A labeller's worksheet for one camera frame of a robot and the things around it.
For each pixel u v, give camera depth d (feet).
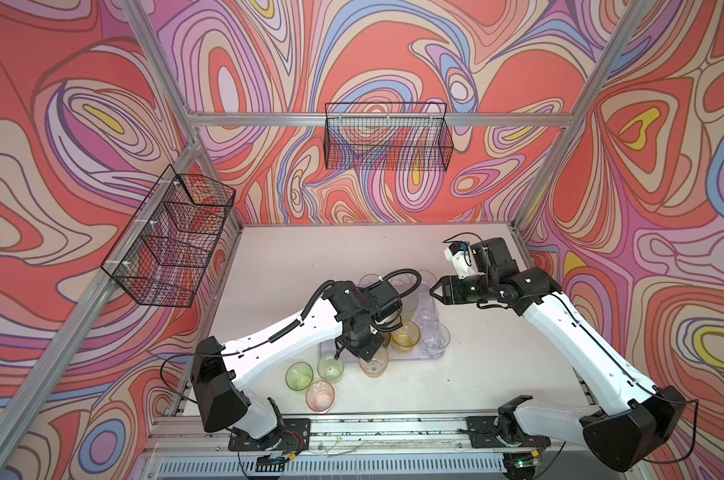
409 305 2.76
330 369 2.76
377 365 2.46
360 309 1.58
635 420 1.21
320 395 2.58
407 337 2.89
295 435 2.40
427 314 3.02
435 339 2.97
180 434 2.46
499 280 1.79
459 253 2.20
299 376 2.70
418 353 2.83
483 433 2.41
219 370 1.32
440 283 2.23
